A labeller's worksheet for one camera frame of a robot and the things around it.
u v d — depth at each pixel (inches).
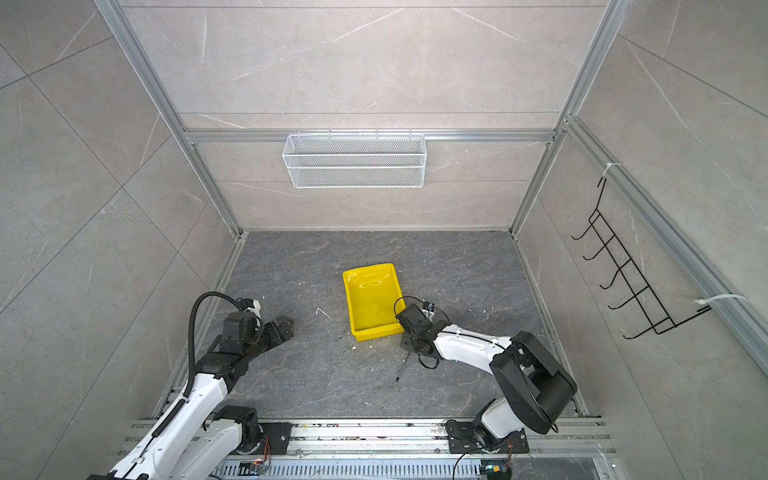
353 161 39.6
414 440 29.3
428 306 32.4
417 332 27.0
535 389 16.9
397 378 32.8
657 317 23.8
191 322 23.2
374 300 38.9
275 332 29.2
